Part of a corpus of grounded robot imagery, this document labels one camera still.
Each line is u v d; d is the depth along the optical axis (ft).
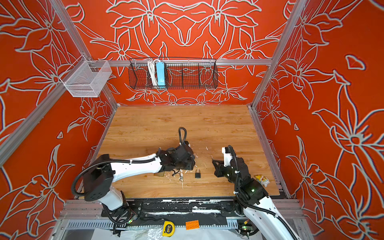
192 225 2.24
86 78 3.02
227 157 2.20
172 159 2.00
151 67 2.87
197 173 2.79
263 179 2.56
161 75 2.95
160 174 2.78
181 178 2.73
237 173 1.78
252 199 1.69
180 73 3.20
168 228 2.18
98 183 1.44
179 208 2.43
